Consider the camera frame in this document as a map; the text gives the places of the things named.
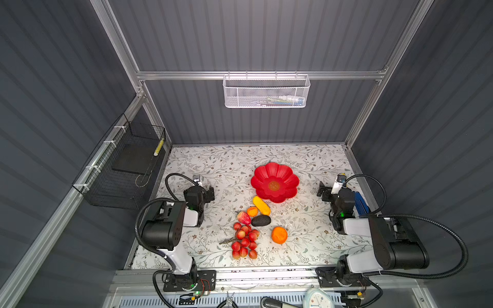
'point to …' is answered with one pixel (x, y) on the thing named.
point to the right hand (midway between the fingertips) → (334, 184)
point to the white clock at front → (317, 298)
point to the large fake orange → (279, 235)
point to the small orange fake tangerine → (252, 212)
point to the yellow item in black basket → (158, 147)
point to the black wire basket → (117, 172)
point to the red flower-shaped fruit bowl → (275, 183)
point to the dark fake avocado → (260, 220)
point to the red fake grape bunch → (247, 242)
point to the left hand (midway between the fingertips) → (199, 187)
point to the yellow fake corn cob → (262, 206)
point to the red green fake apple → (244, 217)
